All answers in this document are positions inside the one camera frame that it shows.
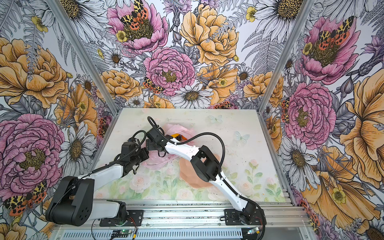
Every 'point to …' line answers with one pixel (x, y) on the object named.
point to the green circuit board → (121, 233)
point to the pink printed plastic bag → (163, 158)
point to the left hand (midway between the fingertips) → (148, 155)
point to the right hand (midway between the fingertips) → (154, 147)
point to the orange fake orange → (175, 135)
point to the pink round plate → (188, 174)
